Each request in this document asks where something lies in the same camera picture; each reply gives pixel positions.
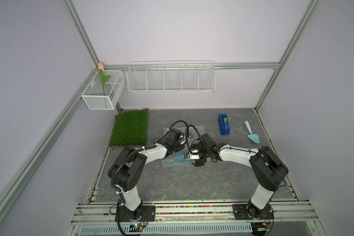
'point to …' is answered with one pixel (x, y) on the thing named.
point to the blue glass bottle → (180, 157)
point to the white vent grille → (115, 230)
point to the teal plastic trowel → (254, 137)
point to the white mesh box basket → (104, 90)
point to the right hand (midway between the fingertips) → (192, 151)
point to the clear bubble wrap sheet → (190, 134)
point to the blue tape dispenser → (223, 122)
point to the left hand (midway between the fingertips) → (179, 138)
